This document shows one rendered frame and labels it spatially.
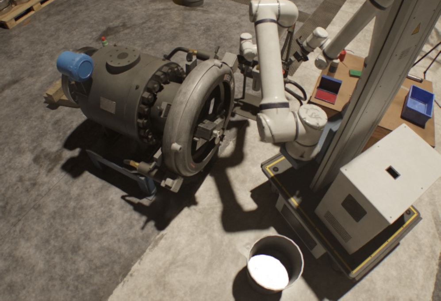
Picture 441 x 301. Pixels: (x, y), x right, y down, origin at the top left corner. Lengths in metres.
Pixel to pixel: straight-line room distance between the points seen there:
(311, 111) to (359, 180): 0.40
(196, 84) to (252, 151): 1.08
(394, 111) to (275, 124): 1.29
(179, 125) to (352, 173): 0.87
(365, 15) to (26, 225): 2.64
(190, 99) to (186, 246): 1.05
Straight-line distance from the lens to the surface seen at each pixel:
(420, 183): 1.60
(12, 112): 3.49
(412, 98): 2.67
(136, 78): 1.77
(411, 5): 1.10
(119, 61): 1.85
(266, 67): 1.45
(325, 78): 2.29
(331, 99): 2.30
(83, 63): 1.80
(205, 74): 1.57
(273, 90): 1.43
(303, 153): 1.59
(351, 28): 1.66
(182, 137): 1.50
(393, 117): 2.41
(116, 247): 2.17
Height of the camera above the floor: 1.97
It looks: 52 degrees down
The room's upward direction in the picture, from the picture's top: straight up
